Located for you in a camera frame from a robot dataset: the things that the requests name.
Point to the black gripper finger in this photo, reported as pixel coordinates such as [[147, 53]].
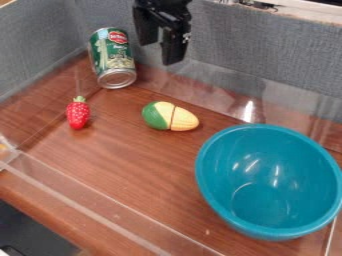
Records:
[[146, 26], [174, 44]]

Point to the yellow green toy corn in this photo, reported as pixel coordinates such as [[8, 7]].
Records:
[[165, 116]]

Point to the clear acrylic barrier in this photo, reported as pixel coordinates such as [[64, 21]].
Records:
[[87, 215]]

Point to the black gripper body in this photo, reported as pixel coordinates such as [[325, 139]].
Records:
[[170, 13]]

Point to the teal blue plastic bowl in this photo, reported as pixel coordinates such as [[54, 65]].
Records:
[[270, 181]]

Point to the green Del Monte can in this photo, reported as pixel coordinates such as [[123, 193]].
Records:
[[111, 58]]

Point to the red toy strawberry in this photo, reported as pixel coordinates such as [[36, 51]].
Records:
[[78, 113]]

